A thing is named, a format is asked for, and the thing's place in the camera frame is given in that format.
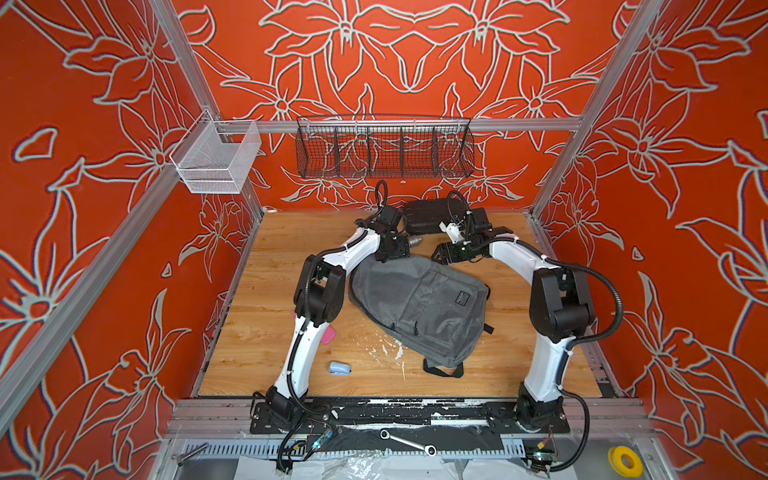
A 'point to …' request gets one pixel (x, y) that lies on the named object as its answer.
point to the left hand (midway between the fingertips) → (401, 250)
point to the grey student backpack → (434, 310)
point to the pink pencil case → (328, 335)
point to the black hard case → (426, 216)
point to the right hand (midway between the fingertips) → (437, 252)
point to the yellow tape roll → (625, 462)
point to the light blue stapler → (339, 369)
